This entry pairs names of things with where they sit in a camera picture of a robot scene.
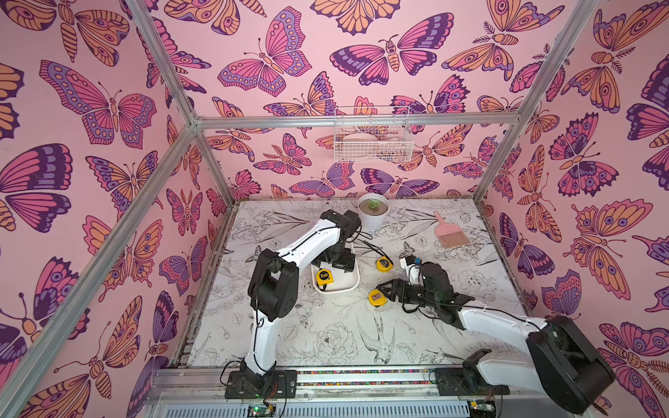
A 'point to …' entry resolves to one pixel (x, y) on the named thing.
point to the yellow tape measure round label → (384, 264)
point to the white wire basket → (373, 144)
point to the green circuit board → (260, 410)
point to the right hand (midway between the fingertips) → (381, 290)
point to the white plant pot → (373, 208)
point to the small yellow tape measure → (324, 277)
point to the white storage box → (342, 281)
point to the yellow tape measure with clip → (376, 298)
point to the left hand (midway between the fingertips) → (339, 266)
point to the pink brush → (450, 235)
